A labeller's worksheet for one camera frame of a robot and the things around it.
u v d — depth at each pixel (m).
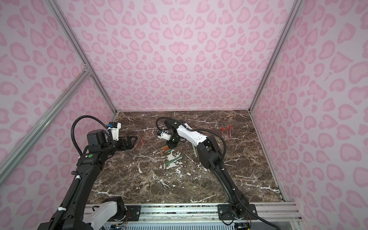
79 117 0.56
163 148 0.98
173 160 0.92
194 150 0.96
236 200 0.62
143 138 1.03
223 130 1.08
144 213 0.75
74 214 0.40
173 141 0.87
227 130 1.07
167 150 0.95
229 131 1.07
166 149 0.97
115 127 0.69
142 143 1.01
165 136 0.90
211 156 0.62
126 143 0.70
